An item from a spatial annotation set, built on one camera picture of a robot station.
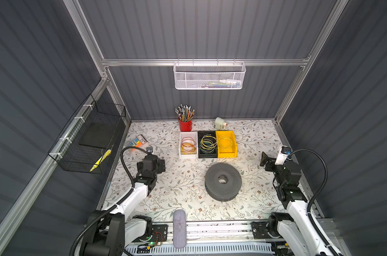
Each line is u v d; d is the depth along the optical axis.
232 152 1.01
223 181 0.89
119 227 0.41
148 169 0.67
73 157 0.67
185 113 1.07
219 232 0.75
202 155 0.98
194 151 1.01
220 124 1.09
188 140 1.07
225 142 1.06
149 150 0.76
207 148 0.97
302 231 0.46
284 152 0.67
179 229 0.72
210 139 1.03
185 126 1.08
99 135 0.75
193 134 1.04
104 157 0.70
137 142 1.06
